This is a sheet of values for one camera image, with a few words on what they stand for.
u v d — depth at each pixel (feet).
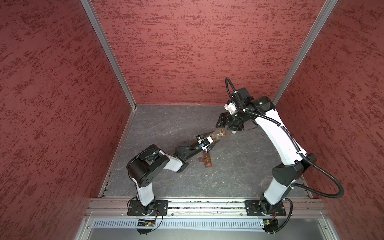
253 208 2.43
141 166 1.60
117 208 2.49
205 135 2.44
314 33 2.63
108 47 2.82
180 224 2.54
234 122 2.06
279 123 1.51
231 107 2.26
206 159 2.94
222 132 2.33
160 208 2.43
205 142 2.15
